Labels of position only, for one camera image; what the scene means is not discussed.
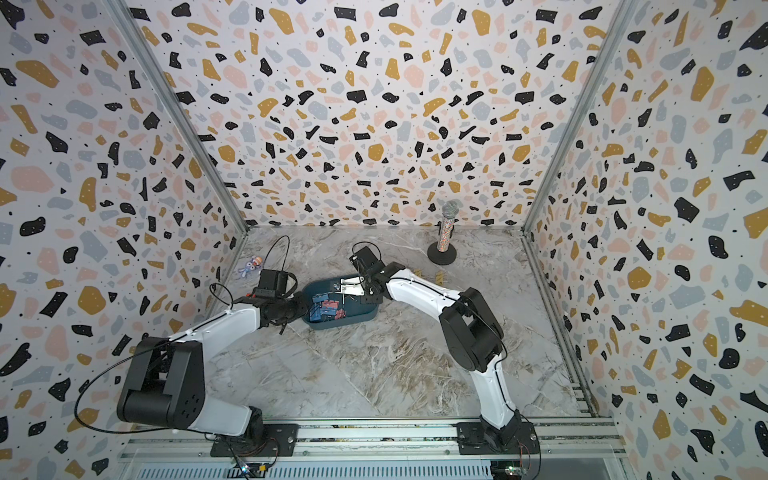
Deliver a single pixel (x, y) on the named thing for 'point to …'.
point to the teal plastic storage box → (329, 308)
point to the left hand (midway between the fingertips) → (311, 304)
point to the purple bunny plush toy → (254, 263)
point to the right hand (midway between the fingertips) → (366, 283)
